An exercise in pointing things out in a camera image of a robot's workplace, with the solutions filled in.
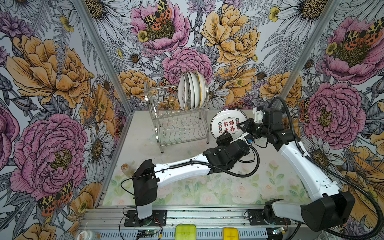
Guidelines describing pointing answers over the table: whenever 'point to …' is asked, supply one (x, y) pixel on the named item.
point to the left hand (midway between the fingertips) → (224, 137)
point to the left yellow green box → (185, 232)
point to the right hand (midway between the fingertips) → (238, 129)
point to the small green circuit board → (151, 231)
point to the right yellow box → (230, 233)
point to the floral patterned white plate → (227, 120)
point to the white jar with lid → (87, 235)
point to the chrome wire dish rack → (180, 115)
